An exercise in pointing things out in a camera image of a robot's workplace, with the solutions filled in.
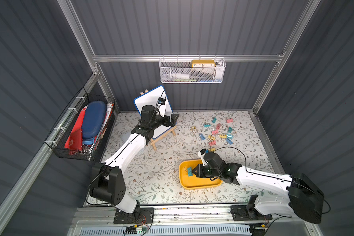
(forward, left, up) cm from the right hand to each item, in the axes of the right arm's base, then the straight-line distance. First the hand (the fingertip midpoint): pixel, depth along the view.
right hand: (193, 169), depth 80 cm
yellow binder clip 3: (+26, -14, -6) cm, 30 cm away
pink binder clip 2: (+43, -31, -8) cm, 54 cm away
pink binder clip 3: (+32, -17, -8) cm, 37 cm away
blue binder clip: (+28, -8, -9) cm, 31 cm away
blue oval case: (+15, +50, +24) cm, 57 cm away
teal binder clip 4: (+33, -28, -7) cm, 44 cm away
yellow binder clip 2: (+28, -24, -8) cm, 38 cm away
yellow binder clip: (+6, -9, +11) cm, 16 cm away
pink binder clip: (+22, -14, -8) cm, 27 cm away
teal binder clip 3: (+38, -12, -8) cm, 41 cm away
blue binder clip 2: (+25, -27, -9) cm, 37 cm away
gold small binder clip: (+34, -2, -6) cm, 34 cm away
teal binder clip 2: (+45, -19, -9) cm, 49 cm away
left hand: (+25, +11, +20) cm, 34 cm away
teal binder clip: (0, +2, -3) cm, 3 cm away
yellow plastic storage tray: (-4, 0, -9) cm, 10 cm away
